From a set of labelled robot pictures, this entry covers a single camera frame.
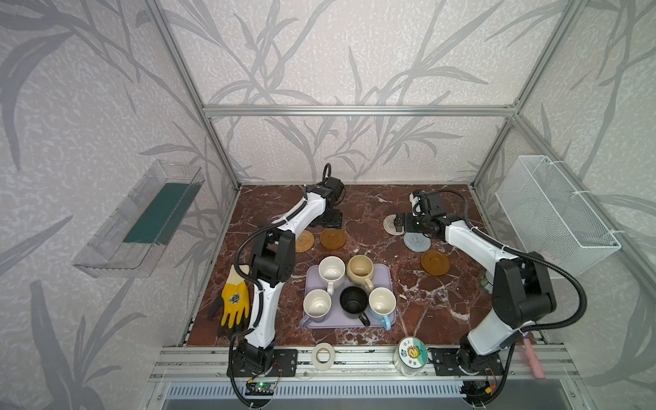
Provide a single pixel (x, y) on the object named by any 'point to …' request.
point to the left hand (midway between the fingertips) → (330, 224)
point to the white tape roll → (324, 366)
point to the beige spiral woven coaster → (389, 226)
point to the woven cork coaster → (304, 242)
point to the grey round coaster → (418, 242)
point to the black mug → (354, 301)
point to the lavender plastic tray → (382, 277)
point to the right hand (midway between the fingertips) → (404, 219)
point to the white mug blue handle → (382, 302)
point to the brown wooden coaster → (333, 239)
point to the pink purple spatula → (536, 369)
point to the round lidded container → (410, 355)
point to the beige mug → (360, 271)
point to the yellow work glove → (235, 295)
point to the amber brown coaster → (435, 262)
